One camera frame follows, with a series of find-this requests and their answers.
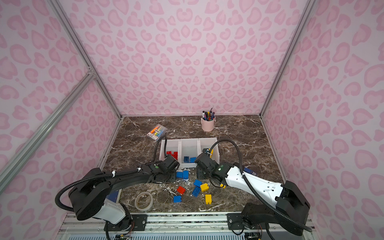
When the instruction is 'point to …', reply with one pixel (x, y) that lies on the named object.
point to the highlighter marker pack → (158, 131)
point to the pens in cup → (208, 116)
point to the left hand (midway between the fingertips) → (174, 174)
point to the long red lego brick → (169, 152)
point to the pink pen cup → (208, 126)
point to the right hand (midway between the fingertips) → (200, 171)
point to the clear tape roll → (144, 201)
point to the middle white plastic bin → (188, 150)
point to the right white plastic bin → (207, 143)
